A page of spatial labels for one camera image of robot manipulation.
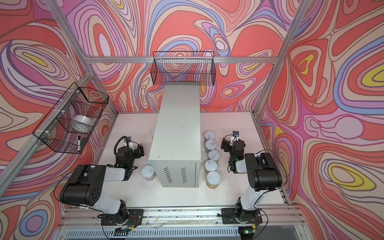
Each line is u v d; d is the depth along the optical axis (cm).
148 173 83
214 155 89
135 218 73
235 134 82
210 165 86
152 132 101
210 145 94
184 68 84
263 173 48
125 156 70
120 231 72
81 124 70
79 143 72
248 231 71
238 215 66
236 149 73
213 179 79
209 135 97
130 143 81
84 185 46
